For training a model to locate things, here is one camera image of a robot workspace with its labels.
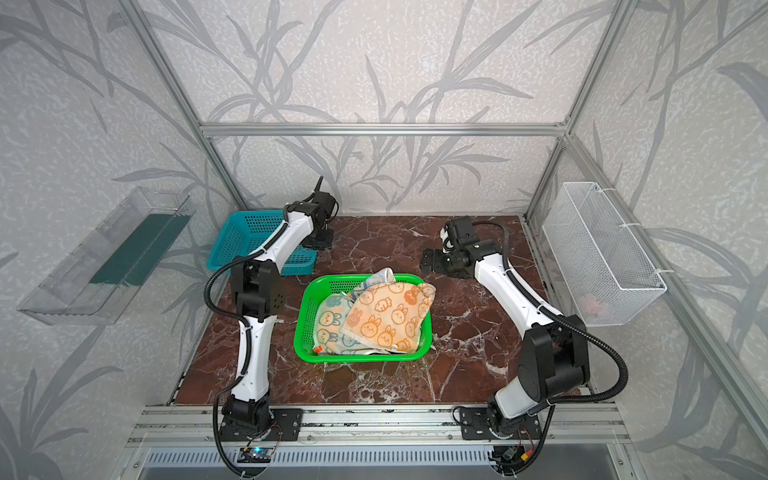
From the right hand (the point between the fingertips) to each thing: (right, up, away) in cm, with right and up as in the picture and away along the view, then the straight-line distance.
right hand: (435, 257), depth 87 cm
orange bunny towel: (-14, -17, 0) cm, 22 cm away
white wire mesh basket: (+33, -1, -25) cm, 41 cm away
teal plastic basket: (-70, +8, +23) cm, 74 cm away
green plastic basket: (-37, -17, -3) cm, 41 cm away
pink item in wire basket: (+37, -11, -14) cm, 41 cm away
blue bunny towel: (-31, -17, +2) cm, 35 cm away
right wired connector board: (+19, -49, -13) cm, 54 cm away
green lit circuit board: (-45, -47, -16) cm, 67 cm away
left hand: (-37, +7, +14) cm, 40 cm away
